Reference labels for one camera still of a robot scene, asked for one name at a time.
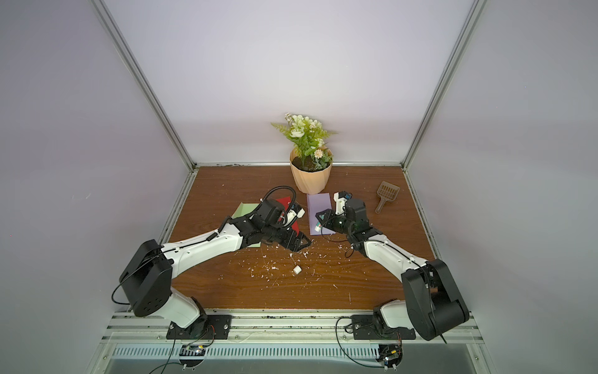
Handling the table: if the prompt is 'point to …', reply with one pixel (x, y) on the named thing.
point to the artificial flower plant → (307, 135)
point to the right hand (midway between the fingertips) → (318, 207)
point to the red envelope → (286, 202)
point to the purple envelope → (318, 202)
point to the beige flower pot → (311, 174)
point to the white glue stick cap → (297, 269)
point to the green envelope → (244, 209)
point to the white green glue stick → (318, 227)
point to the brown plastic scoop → (387, 192)
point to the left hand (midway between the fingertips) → (307, 240)
